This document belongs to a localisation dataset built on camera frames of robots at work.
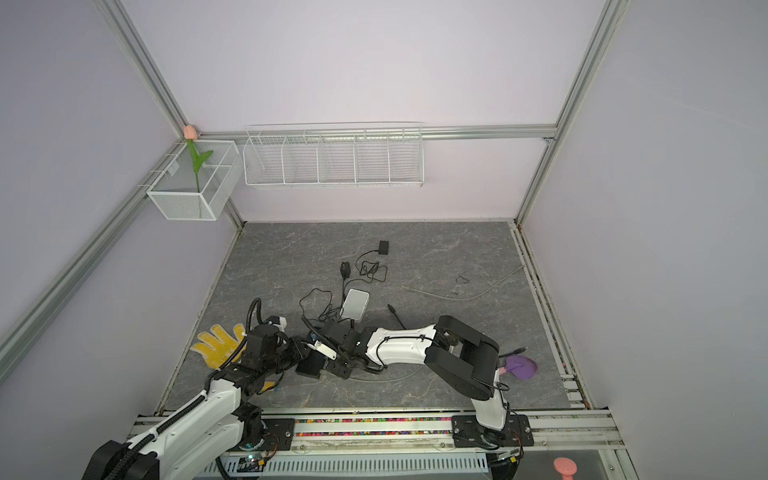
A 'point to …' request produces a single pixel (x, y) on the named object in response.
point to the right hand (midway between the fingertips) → (334, 360)
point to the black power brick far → (383, 247)
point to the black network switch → (311, 365)
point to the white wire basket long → (334, 155)
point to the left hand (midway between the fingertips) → (313, 347)
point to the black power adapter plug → (345, 269)
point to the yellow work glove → (218, 351)
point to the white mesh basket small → (175, 191)
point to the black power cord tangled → (316, 304)
